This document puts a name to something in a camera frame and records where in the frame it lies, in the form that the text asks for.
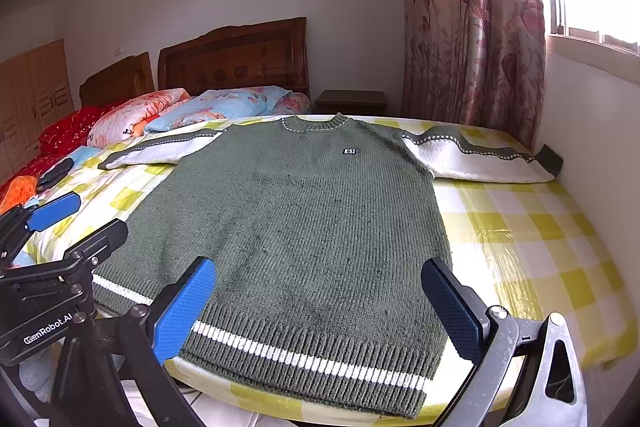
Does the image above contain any green white knit sweater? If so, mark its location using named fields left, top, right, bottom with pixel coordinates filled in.
left=94, top=115, right=551, bottom=418

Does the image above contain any orange cloth item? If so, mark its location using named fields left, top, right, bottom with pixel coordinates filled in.
left=0, top=176, right=37, bottom=213

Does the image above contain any black cloth item on bed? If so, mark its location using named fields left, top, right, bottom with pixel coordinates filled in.
left=36, top=157, right=74, bottom=194

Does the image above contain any red dotted blanket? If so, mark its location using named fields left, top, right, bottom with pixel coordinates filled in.
left=1, top=100, right=125, bottom=196

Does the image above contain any yellow white checkered bedsheet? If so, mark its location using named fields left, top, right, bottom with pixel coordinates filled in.
left=17, top=135, right=639, bottom=426

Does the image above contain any light wooden wardrobe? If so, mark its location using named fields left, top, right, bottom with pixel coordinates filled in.
left=1, top=39, right=74, bottom=181

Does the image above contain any pink orange floral quilt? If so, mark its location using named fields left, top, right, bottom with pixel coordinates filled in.
left=87, top=88, right=190, bottom=148

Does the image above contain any small dark wooden headboard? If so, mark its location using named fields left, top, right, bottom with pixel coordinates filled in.
left=79, top=52, right=155, bottom=107

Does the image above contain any light blue floral quilt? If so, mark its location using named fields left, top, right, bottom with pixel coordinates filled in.
left=144, top=86, right=291, bottom=133

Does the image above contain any pink floral pillow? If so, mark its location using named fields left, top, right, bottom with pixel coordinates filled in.
left=270, top=91, right=311, bottom=115

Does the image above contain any dark wooden nightstand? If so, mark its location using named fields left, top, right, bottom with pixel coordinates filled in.
left=314, top=90, right=387, bottom=116

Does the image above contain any large dark wooden headboard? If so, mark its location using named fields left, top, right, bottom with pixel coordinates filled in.
left=157, top=17, right=309, bottom=96

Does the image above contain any pink floral curtain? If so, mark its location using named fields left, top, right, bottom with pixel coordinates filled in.
left=401, top=0, right=546, bottom=147

